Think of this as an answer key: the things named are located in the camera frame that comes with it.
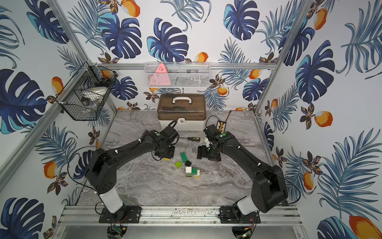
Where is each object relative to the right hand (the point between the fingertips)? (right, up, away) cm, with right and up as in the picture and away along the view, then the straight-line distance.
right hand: (203, 157), depth 83 cm
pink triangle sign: (-26, +46, +7) cm, 54 cm away
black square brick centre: (-9, -6, +9) cm, 14 cm away
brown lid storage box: (-9, +28, +17) cm, 34 cm away
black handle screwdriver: (-3, +8, +18) cm, 20 cm away
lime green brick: (-15, -6, +7) cm, 18 cm away
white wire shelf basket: (-15, +49, +10) cm, 53 cm away
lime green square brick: (-9, -11, +4) cm, 15 cm away
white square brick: (-8, -7, -1) cm, 11 cm away
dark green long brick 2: (-5, -8, +2) cm, 10 cm away
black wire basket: (-69, +33, +3) cm, 77 cm away
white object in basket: (-58, +35, -3) cm, 68 cm away
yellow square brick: (-20, -1, -3) cm, 20 cm away
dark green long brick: (-12, -2, +12) cm, 17 cm away
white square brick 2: (-3, -11, +3) cm, 11 cm away
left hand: (-19, +1, +4) cm, 20 cm away
